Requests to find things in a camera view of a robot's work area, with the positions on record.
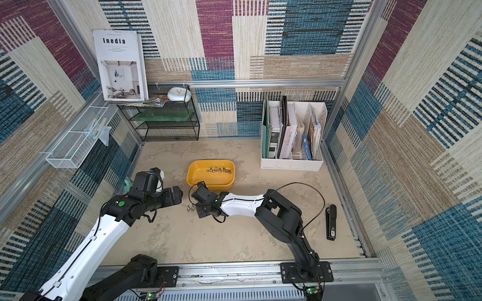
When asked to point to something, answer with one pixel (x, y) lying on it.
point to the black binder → (284, 120)
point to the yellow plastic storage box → (218, 174)
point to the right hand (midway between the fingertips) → (200, 207)
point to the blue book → (307, 152)
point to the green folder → (266, 130)
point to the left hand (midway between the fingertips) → (173, 193)
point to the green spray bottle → (128, 184)
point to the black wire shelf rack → (160, 119)
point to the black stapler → (331, 220)
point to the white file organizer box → (293, 134)
